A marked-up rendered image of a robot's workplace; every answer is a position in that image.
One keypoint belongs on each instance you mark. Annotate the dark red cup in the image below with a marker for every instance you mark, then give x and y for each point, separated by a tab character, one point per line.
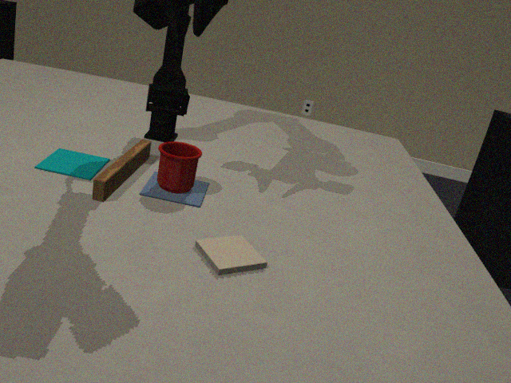
177	166

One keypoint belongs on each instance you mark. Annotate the tan flat square slab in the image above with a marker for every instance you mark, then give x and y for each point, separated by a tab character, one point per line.
230	254

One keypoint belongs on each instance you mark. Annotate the brown wooden beam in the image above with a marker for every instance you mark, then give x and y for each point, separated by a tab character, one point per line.
107	182

